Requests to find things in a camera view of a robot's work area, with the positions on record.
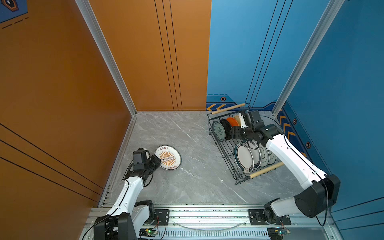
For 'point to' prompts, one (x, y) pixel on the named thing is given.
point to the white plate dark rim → (244, 157)
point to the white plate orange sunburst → (171, 158)
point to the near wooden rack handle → (261, 172)
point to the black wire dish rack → (225, 148)
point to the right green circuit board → (277, 233)
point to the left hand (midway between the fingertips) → (160, 157)
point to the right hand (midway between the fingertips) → (233, 132)
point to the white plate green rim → (256, 153)
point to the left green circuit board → (148, 232)
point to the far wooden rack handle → (228, 108)
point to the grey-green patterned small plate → (218, 131)
